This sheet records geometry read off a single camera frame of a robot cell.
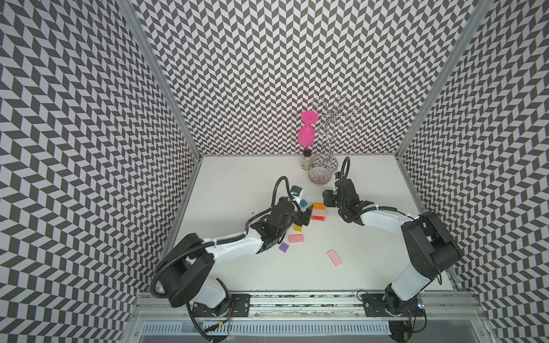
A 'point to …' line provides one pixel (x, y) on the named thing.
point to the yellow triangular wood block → (298, 228)
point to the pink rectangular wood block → (296, 239)
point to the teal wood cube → (303, 203)
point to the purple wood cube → (284, 246)
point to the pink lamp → (306, 133)
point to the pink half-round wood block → (319, 212)
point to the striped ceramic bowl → (319, 176)
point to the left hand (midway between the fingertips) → (303, 202)
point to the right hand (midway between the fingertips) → (327, 197)
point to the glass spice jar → (307, 160)
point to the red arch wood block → (318, 218)
